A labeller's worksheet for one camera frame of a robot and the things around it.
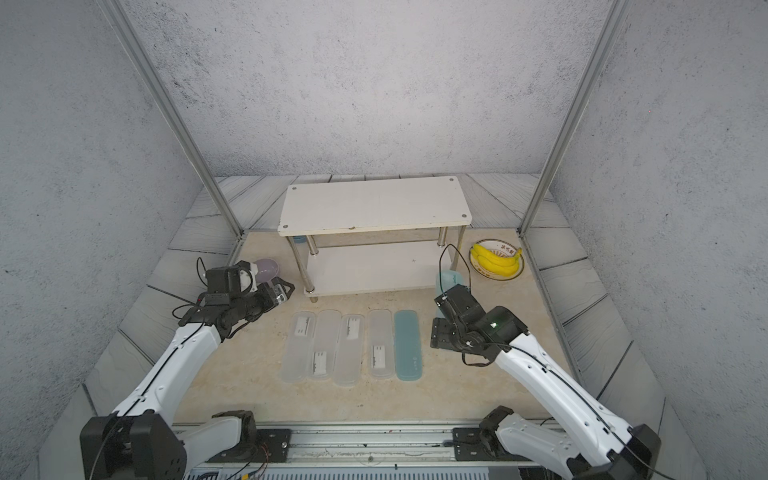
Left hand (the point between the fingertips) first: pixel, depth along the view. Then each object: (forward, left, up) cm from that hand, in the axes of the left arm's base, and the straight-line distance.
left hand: (287, 291), depth 83 cm
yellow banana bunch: (+17, -67, -12) cm, 70 cm away
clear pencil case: (-12, -1, -16) cm, 20 cm away
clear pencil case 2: (-8, -8, -17) cm, 21 cm away
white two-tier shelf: (+36, -22, -15) cm, 45 cm away
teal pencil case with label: (0, -44, +4) cm, 45 cm away
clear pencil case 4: (-9, -25, -16) cm, 31 cm away
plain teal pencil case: (-9, -33, -16) cm, 38 cm away
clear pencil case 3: (-10, -16, -16) cm, 25 cm away
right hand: (-15, -42, 0) cm, 45 cm away
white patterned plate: (+29, -70, -15) cm, 77 cm away
